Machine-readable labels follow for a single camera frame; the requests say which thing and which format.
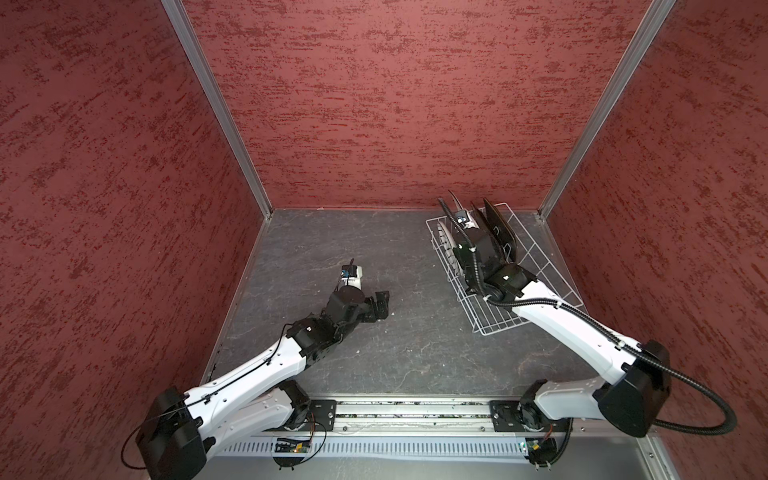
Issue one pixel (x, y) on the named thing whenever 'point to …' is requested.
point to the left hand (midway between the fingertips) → (374, 300)
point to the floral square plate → (484, 224)
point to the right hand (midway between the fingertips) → (475, 239)
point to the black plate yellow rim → (501, 231)
